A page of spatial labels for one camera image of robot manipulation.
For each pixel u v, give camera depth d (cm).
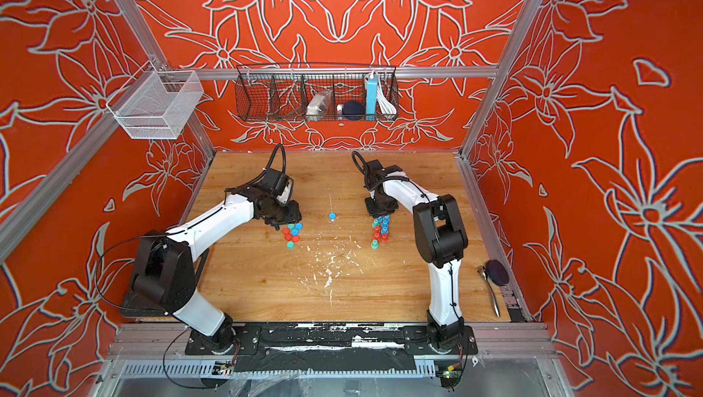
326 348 73
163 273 44
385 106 91
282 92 101
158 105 92
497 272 84
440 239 54
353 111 93
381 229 93
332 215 99
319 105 92
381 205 84
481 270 83
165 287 44
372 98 87
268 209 70
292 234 95
